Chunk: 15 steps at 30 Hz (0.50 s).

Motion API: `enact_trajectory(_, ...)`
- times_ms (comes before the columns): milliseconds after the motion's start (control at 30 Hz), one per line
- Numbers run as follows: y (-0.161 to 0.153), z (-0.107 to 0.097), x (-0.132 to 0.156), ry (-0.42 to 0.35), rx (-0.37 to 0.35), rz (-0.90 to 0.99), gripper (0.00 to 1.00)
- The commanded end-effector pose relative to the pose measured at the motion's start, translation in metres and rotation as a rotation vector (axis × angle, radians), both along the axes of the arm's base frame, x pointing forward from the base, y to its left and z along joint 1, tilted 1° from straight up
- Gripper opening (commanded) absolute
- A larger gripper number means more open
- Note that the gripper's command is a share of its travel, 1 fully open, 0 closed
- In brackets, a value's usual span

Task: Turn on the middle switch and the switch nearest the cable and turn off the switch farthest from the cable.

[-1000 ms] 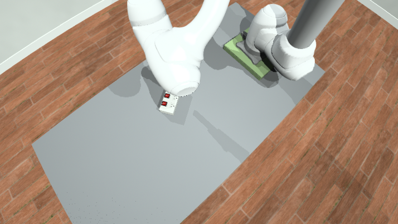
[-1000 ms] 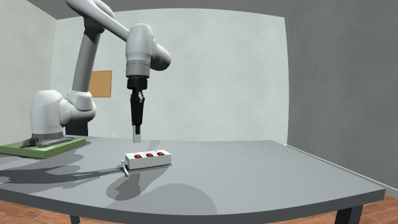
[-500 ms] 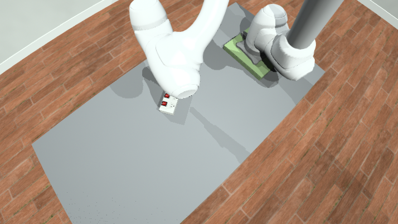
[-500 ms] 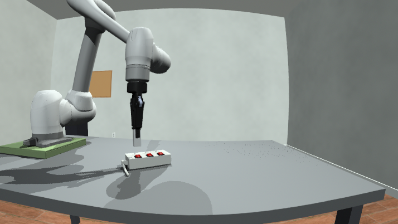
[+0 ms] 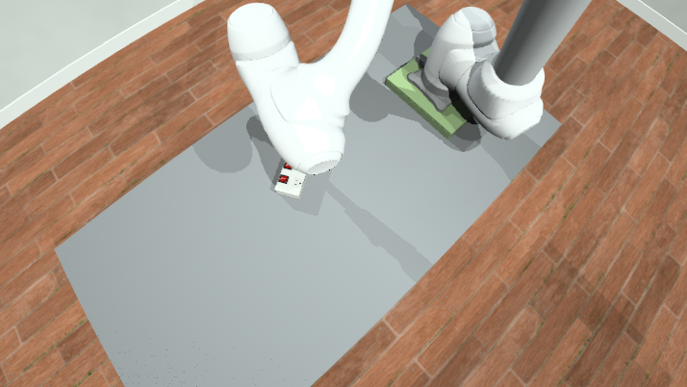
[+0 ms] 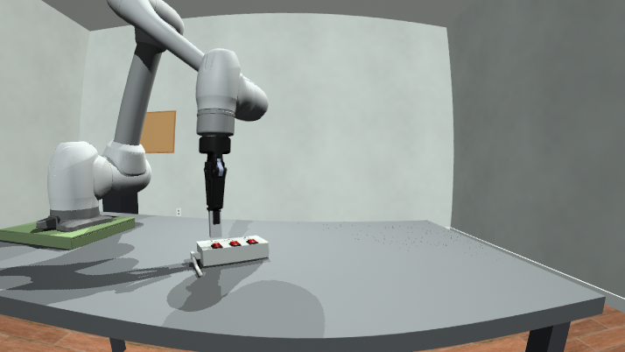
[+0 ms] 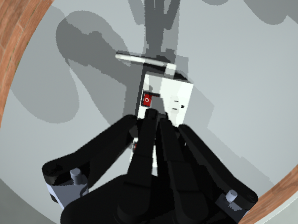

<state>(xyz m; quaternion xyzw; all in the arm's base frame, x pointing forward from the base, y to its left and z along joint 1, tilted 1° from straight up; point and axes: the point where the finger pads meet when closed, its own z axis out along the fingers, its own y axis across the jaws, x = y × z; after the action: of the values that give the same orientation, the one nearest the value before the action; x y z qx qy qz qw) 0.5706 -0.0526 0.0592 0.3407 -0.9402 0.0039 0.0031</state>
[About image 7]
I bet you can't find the white power strip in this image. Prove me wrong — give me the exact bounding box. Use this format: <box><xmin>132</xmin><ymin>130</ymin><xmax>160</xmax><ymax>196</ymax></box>
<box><xmin>115</xmin><ymin>54</ymin><xmax>193</xmax><ymax>127</ymax></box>

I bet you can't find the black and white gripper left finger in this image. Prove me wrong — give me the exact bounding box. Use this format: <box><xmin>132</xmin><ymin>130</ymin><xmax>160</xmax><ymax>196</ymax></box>
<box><xmin>42</xmin><ymin>96</ymin><xmax>158</xmax><ymax>224</ymax></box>

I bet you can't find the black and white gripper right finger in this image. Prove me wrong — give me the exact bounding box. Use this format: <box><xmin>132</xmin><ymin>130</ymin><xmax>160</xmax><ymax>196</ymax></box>
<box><xmin>154</xmin><ymin>97</ymin><xmax>258</xmax><ymax>224</ymax></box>

